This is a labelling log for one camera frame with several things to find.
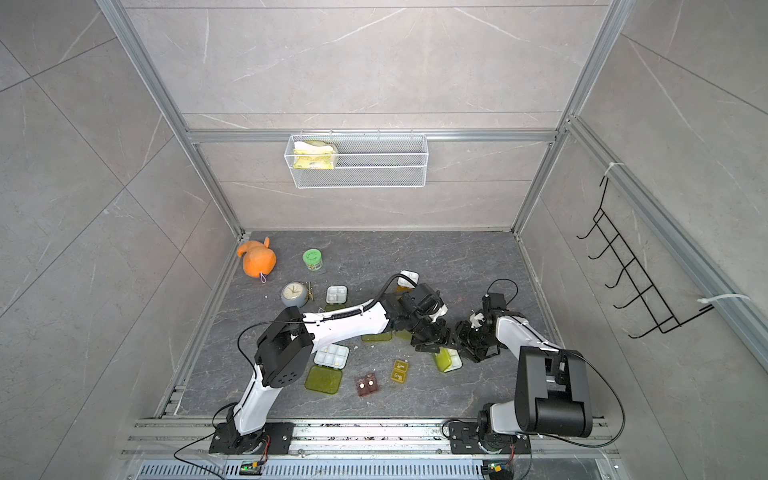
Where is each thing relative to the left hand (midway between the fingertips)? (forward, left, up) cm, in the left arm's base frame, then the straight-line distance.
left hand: (457, 348), depth 78 cm
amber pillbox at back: (+22, +13, -2) cm, 26 cm away
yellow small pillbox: (-3, +16, -8) cm, 18 cm away
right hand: (+5, -1, -10) cm, 11 cm away
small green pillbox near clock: (+23, +36, -9) cm, 43 cm away
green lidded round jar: (+38, +45, -7) cm, 59 cm away
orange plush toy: (+36, +63, -3) cm, 73 cm away
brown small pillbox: (-6, +25, -10) cm, 27 cm away
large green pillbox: (0, +1, -10) cm, 10 cm away
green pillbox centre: (-3, +19, +15) cm, 25 cm away
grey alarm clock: (+23, +48, -7) cm, 54 cm away
